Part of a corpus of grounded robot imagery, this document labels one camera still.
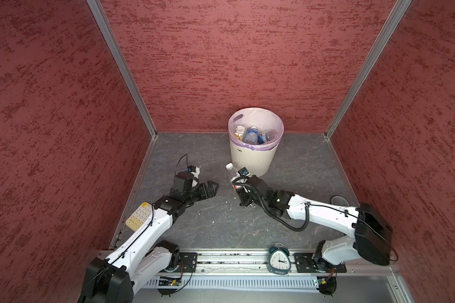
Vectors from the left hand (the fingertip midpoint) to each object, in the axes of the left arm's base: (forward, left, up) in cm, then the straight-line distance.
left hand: (211, 191), depth 82 cm
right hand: (0, -13, +1) cm, 13 cm away
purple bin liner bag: (+34, -25, +13) cm, 44 cm away
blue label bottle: (+27, -19, +9) cm, 34 cm away
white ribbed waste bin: (+13, -22, +3) cm, 26 cm away
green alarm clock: (-26, -28, -8) cm, 39 cm away
